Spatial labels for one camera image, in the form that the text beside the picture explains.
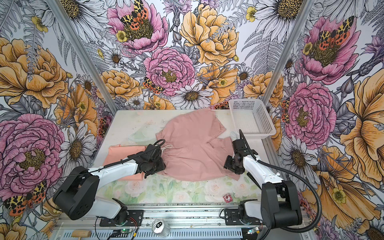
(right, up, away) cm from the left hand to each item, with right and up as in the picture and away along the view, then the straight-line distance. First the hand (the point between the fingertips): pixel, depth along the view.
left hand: (162, 171), depth 89 cm
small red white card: (+36, -9, -13) cm, 39 cm away
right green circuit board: (+47, -23, -18) cm, 55 cm away
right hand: (+39, +1, -3) cm, 39 cm away
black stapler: (+53, -4, -2) cm, 53 cm away
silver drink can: (+6, -14, -29) cm, 32 cm away
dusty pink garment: (+19, +8, +5) cm, 21 cm away
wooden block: (-34, -24, -18) cm, 45 cm away
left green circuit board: (-13, -22, -18) cm, 32 cm away
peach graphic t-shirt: (-30, +9, +7) cm, 33 cm away
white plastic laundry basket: (+64, +32, +29) cm, 77 cm away
